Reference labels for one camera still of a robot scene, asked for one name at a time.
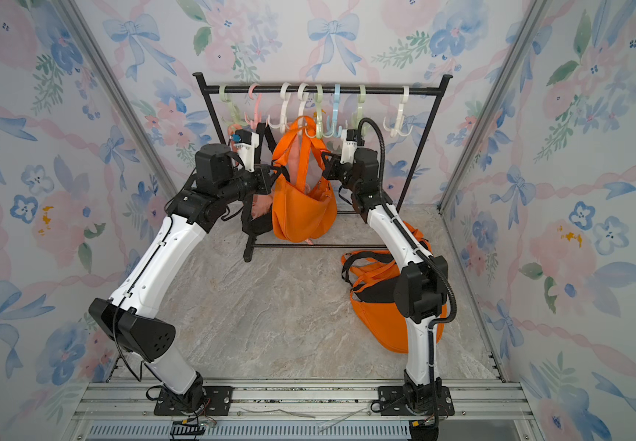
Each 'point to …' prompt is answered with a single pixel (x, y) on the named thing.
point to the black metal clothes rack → (248, 237)
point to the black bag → (252, 226)
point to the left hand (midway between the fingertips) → (282, 167)
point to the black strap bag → (371, 275)
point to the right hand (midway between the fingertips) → (323, 152)
